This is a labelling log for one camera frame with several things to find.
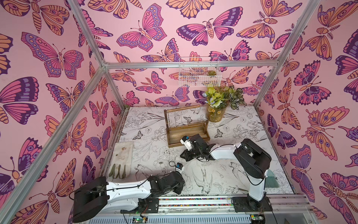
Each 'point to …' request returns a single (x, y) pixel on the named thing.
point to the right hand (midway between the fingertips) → (181, 154)
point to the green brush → (271, 181)
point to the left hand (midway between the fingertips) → (184, 183)
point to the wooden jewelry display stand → (175, 134)
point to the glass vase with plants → (218, 99)
